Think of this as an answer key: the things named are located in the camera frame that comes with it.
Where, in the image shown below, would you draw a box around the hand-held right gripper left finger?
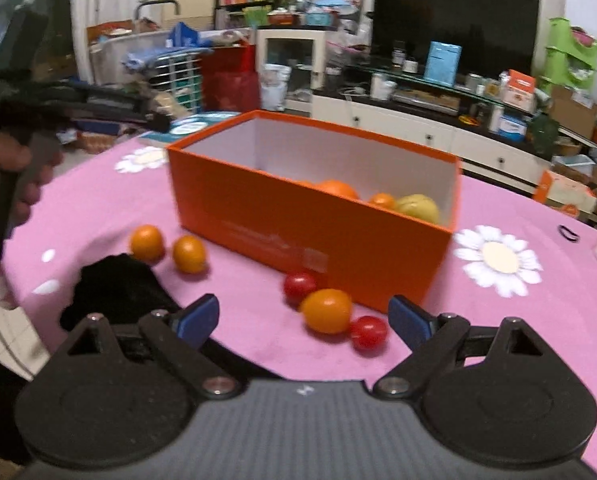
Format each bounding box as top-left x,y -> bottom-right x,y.
53,294 -> 240,400

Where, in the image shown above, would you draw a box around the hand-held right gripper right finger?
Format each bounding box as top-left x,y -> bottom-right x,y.
373,296 -> 559,401

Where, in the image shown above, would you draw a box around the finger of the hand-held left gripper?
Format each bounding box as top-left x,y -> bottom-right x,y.
68,105 -> 172,132
68,85 -> 154,107

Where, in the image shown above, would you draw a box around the red tomato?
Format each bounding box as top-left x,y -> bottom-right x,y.
283,272 -> 318,306
350,316 -> 389,352

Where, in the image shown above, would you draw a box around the orange tomato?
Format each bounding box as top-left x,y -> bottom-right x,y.
300,288 -> 353,335

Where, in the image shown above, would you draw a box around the orange cardboard box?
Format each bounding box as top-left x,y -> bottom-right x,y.
167,110 -> 463,315

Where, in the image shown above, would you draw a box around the person's left hand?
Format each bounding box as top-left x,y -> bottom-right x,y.
0,131 -> 64,225

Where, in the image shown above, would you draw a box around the translucent storage bin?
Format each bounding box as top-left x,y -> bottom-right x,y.
88,30 -> 174,86

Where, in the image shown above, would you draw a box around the pink daisy tablecloth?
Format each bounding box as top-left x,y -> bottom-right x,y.
3,132 -> 597,480

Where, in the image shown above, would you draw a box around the dark glass door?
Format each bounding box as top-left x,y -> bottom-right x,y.
0,0 -> 74,86

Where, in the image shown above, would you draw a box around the teal book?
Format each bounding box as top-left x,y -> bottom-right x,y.
138,110 -> 242,148

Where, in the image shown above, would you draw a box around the dark cloth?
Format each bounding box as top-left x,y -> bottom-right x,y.
60,254 -> 189,333

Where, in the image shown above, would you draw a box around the blue bag with white logo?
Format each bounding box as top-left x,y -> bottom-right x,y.
168,22 -> 202,48

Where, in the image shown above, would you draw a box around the yellow pear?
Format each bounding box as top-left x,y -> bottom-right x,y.
395,194 -> 440,225

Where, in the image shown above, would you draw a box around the dark red shopping bag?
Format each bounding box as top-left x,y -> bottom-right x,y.
204,70 -> 262,113

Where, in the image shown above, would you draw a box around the red paper bag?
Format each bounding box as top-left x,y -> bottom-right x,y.
198,45 -> 256,76

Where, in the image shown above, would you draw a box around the large orange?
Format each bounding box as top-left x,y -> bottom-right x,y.
317,180 -> 360,201

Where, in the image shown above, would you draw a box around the white pouch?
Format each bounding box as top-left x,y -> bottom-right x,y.
259,64 -> 292,112

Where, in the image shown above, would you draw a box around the white glass-door cabinet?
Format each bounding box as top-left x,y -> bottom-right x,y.
256,27 -> 327,106

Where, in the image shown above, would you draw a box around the white and black TV cabinet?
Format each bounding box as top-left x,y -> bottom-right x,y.
311,55 -> 594,196

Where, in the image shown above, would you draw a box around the orange gift bag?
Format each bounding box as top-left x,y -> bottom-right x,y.
533,169 -> 597,218

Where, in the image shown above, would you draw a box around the blue and white box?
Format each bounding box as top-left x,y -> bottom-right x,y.
499,114 -> 527,141

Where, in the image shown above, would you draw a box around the silver disc player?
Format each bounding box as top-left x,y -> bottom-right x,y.
393,87 -> 462,113

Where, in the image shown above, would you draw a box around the white plastic bin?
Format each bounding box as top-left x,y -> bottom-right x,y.
553,154 -> 597,171

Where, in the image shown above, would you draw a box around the dark green bag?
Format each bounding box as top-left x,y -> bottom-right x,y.
529,112 -> 560,156

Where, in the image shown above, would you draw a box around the pink basket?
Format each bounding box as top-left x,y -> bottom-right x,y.
326,40 -> 364,68

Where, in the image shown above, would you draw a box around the orange and white medicine box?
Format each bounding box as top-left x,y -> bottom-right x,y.
501,70 -> 537,113

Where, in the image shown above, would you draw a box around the blue standing card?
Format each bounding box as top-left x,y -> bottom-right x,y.
423,41 -> 463,86

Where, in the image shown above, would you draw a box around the open cardboard box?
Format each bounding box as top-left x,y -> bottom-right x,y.
549,85 -> 597,141

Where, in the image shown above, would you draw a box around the black television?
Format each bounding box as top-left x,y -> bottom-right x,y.
371,0 -> 542,78

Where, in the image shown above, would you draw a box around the green stacking bins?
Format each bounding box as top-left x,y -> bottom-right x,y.
539,16 -> 597,98

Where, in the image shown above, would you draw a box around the wire basket trolley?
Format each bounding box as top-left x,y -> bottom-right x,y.
133,0 -> 204,116

